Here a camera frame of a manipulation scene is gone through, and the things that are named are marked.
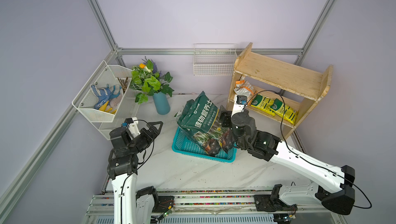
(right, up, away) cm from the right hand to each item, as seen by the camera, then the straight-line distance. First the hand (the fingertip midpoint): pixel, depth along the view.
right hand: (227, 109), depth 68 cm
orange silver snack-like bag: (+12, +13, +20) cm, 26 cm away
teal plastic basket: (-24, -21, +25) cm, 40 cm away
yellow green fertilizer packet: (+23, +4, +17) cm, 29 cm away
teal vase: (-39, +4, +32) cm, 50 cm away
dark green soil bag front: (-14, -6, +7) cm, 17 cm away
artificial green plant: (-43, +17, +15) cm, 48 cm away
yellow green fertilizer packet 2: (+35, -3, +11) cm, 37 cm away
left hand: (-32, -9, +2) cm, 33 cm away
